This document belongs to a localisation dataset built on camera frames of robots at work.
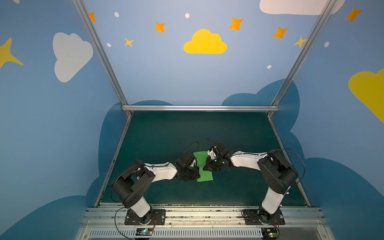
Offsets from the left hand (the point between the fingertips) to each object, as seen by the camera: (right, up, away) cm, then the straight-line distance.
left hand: (202, 177), depth 87 cm
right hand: (+1, +5, +4) cm, 6 cm away
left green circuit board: (-29, -22, -15) cm, 39 cm away
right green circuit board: (+32, -22, -15) cm, 42 cm away
